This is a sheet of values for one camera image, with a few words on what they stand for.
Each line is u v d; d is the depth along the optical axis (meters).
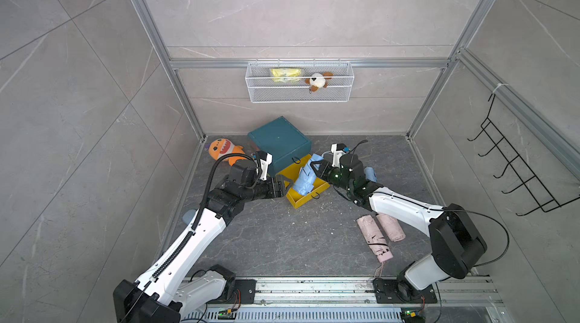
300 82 0.89
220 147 1.04
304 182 0.80
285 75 0.84
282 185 0.64
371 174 0.98
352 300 0.73
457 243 0.44
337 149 0.78
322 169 0.78
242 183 0.55
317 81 0.86
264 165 0.66
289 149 0.87
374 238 0.82
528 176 0.64
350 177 0.65
